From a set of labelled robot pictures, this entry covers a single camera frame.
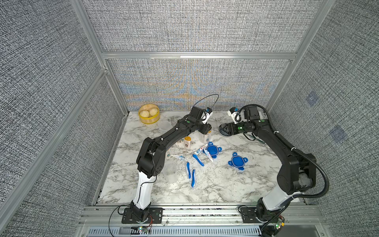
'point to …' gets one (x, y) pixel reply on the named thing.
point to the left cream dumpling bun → (144, 113)
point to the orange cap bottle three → (187, 141)
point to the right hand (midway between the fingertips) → (227, 123)
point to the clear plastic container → (204, 138)
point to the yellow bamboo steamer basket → (151, 119)
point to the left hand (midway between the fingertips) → (210, 123)
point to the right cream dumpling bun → (153, 111)
